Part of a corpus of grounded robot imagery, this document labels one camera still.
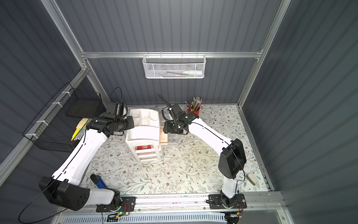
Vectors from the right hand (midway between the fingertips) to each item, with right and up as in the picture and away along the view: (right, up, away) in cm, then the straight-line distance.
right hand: (168, 129), depth 81 cm
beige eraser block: (+49, -28, -3) cm, 56 cm away
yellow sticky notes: (-40, +2, -16) cm, 43 cm away
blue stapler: (-38, -31, -3) cm, 49 cm away
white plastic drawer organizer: (-12, -4, -6) cm, 14 cm away
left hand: (-19, +4, -5) cm, 20 cm away
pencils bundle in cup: (+18, +16, +21) cm, 32 cm away
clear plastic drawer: (0, -6, +3) cm, 7 cm away
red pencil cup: (+19, +12, +23) cm, 32 cm away
